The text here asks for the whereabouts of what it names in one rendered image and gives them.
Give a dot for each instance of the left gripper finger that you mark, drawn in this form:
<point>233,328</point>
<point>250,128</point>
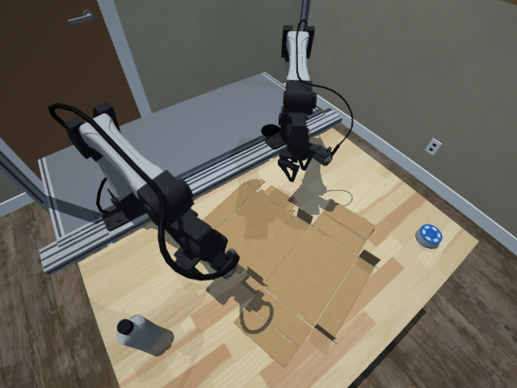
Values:
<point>294,168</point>
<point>304,167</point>

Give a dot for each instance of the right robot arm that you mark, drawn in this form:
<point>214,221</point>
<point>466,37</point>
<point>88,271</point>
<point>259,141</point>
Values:
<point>123,166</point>

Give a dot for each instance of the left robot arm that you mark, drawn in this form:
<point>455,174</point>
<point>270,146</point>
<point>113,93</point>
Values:
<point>299,101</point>

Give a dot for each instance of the grey aluminium extrusion rail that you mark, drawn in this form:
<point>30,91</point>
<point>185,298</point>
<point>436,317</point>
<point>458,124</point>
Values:
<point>54,258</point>

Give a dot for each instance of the grey bottle with black cap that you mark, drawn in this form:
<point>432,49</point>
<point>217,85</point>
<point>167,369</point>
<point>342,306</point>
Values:
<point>138,332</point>

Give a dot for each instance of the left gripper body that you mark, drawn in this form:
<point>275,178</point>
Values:
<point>303,154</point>

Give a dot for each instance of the flat brown cardboard box blank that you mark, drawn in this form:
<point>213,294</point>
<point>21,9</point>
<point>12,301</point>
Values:
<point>307,278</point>

